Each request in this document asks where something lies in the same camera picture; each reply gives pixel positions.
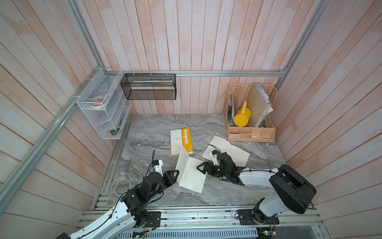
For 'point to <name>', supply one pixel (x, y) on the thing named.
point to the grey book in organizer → (231, 112)
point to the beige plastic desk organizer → (242, 92)
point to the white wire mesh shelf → (107, 122)
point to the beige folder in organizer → (261, 105)
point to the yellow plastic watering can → (243, 115)
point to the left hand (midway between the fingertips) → (177, 175)
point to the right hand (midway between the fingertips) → (201, 168)
